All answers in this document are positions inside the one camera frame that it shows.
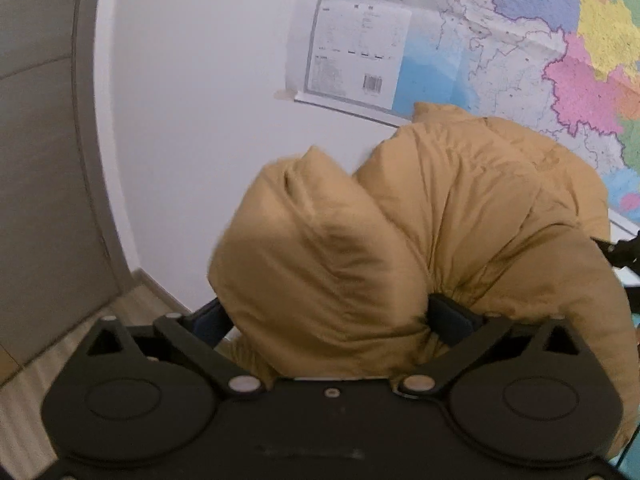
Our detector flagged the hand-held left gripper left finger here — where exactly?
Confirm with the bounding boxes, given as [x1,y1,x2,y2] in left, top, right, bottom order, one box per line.
[85,299,266,401]

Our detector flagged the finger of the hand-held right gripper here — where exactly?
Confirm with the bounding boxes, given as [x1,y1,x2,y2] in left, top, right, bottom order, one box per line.
[589,229,640,272]

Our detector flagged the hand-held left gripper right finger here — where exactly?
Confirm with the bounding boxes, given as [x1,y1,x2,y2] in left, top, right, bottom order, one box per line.
[397,294,583,397]

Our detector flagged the tan puffer jacket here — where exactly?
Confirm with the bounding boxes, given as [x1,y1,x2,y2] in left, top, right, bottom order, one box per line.
[207,102,640,461]

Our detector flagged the wooden baseboard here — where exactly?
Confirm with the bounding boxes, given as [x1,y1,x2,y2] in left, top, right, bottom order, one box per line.
[131,267,202,317]

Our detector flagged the grey wooden door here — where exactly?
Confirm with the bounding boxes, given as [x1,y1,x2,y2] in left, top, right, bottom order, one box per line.
[0,0,127,388]

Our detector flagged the colourful wall map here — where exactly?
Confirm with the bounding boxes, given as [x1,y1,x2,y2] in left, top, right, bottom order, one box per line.
[285,0,640,221]

